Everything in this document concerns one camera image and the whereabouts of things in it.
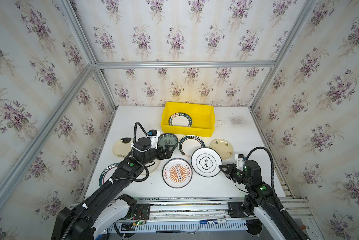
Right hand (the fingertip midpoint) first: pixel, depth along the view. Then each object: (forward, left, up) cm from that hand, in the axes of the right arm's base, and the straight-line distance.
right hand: (217, 168), depth 80 cm
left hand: (+9, +26, +11) cm, 30 cm away
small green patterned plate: (+24, +28, -7) cm, 38 cm away
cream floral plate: (+18, -9, -8) cm, 22 cm away
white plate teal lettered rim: (+42, +19, -7) cm, 47 cm away
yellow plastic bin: (+42, +2, -7) cm, 43 cm away
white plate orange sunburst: (+1, +22, -8) cm, 24 cm away
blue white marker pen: (-23, +5, -6) cm, 25 cm away
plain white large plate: (+2, +35, -7) cm, 36 cm away
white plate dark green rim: (+20, +15, -7) cm, 26 cm away
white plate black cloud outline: (+4, +6, -1) cm, 7 cm away
